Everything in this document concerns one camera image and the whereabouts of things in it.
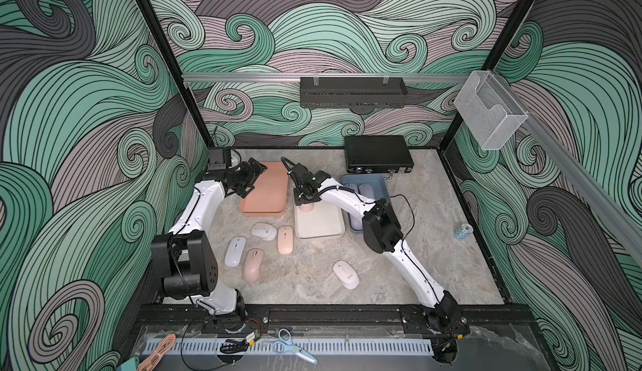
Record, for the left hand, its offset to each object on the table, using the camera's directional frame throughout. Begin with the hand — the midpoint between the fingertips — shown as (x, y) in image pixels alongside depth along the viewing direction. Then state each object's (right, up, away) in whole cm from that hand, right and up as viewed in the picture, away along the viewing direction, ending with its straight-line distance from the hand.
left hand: (261, 171), depth 86 cm
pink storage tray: (0, -11, +17) cm, 20 cm away
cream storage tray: (+23, -19, +7) cm, 30 cm away
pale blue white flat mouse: (-9, -29, -1) cm, 30 cm away
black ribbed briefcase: (+49, +8, +29) cm, 57 cm away
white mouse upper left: (+1, -22, +4) cm, 23 cm away
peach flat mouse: (+8, -25, +2) cm, 26 cm away
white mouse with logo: (+29, -34, -6) cm, 45 cm away
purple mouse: (+40, -8, +15) cm, 44 cm away
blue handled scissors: (+11, -49, -17) cm, 53 cm away
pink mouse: (-2, -31, -4) cm, 32 cm away
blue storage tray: (+43, -7, +17) cm, 47 cm away
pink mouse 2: (+16, -14, +10) cm, 23 cm away
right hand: (+13, -11, +14) cm, 22 cm away
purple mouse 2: (+35, -6, +16) cm, 39 cm away
